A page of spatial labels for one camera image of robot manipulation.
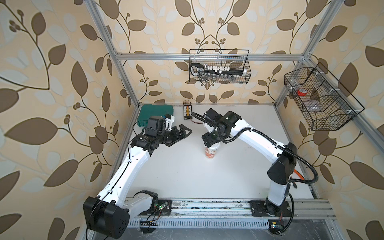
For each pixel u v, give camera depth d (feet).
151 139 1.77
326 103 2.38
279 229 2.33
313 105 2.37
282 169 1.65
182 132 2.16
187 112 3.78
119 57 3.04
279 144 1.57
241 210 2.47
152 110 3.69
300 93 2.67
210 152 2.71
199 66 2.64
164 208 2.42
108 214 1.24
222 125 1.80
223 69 2.65
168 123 2.22
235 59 2.99
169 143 2.24
